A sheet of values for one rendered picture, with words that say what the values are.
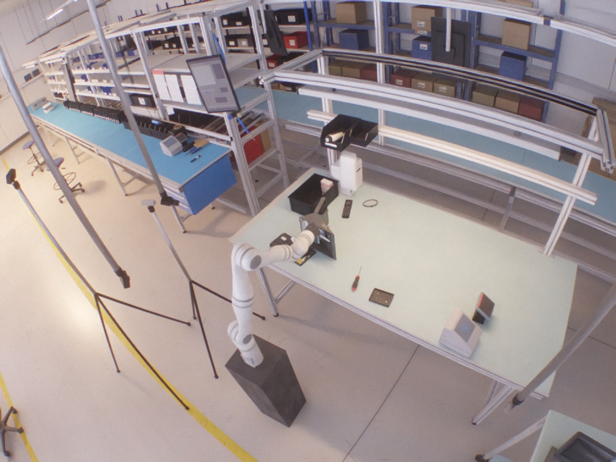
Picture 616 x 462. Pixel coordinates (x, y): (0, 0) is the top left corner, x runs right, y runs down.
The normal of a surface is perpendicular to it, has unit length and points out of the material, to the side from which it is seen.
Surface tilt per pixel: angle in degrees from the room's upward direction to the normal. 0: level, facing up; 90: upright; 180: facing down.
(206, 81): 101
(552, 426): 0
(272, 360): 0
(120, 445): 0
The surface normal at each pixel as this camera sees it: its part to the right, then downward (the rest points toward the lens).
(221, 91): -0.18, 0.82
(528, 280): -0.12, -0.72
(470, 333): 0.27, -0.44
